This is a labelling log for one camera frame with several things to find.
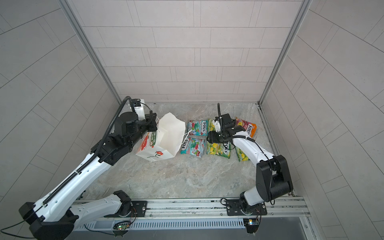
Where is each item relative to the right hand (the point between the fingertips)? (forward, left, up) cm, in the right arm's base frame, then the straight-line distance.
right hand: (210, 138), depth 86 cm
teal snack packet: (+13, +6, -6) cm, 16 cm away
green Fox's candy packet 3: (-8, -17, -8) cm, 21 cm away
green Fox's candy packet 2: (-4, -8, -7) cm, 11 cm away
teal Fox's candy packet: (-2, +10, -6) cm, 12 cm away
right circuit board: (-40, -15, -12) cm, 45 cm away
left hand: (0, +24, +25) cm, 35 cm away
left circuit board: (-38, +43, -6) cm, 57 cm away
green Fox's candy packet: (+13, -2, -6) cm, 15 cm away
